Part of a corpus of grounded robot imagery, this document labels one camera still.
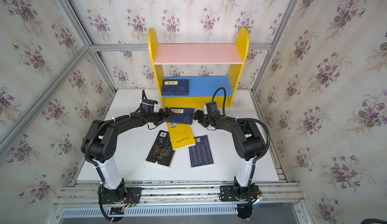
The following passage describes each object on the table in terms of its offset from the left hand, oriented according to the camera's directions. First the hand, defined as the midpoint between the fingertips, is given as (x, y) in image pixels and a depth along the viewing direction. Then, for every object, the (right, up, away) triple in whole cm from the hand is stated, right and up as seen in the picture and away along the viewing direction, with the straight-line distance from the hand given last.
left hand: (170, 114), depth 96 cm
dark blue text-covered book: (+19, -22, -10) cm, 31 cm away
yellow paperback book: (+8, -13, -4) cm, 16 cm away
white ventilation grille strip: (-30, -44, -27) cm, 60 cm away
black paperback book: (-3, -21, -10) cm, 24 cm away
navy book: (+3, +16, +3) cm, 16 cm away
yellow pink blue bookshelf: (+26, +35, +15) cm, 46 cm away
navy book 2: (+3, +22, +7) cm, 23 cm away
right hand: (+15, -3, 0) cm, 15 cm away
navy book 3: (+7, -2, +7) cm, 10 cm away
